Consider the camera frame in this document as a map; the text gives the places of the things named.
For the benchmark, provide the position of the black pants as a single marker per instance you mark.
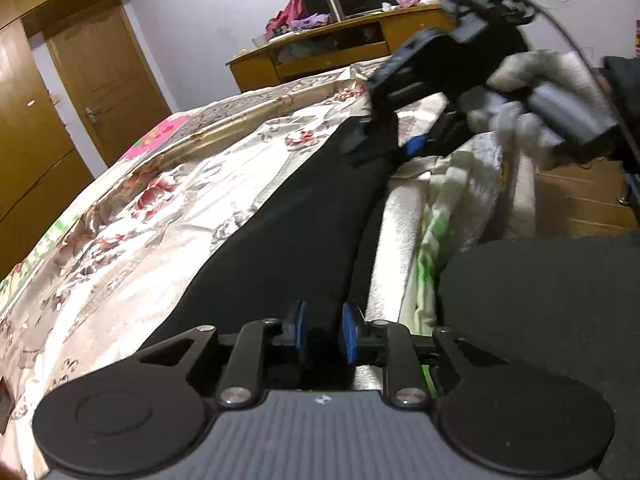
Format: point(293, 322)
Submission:
point(300, 220)

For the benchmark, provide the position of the floral satin quilt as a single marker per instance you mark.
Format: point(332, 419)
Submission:
point(150, 260)

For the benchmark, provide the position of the person's right hand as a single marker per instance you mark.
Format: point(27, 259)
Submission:
point(520, 67)

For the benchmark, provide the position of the steel thermos bottle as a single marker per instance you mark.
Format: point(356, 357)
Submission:
point(333, 5)

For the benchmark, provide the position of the wooden desk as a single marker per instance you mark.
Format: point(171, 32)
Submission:
point(260, 72)

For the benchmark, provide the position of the purple cloth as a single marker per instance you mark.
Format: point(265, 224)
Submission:
point(310, 21)

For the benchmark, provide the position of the wooden door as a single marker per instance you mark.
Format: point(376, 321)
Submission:
point(100, 70)

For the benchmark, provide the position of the wooden wardrobe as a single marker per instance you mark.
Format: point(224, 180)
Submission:
point(25, 110)

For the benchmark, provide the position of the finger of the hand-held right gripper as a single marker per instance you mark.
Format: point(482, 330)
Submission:
point(415, 146)
point(365, 135)

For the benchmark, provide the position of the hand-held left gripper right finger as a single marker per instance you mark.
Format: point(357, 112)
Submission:
point(350, 332)

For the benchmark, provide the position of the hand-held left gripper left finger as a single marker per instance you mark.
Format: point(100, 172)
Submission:
point(298, 325)

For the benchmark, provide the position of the pink cartoon bed sheet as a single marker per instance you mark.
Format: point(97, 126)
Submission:
point(450, 200)

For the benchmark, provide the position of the person's dark trouser leg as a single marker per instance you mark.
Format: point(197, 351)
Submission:
point(540, 300)

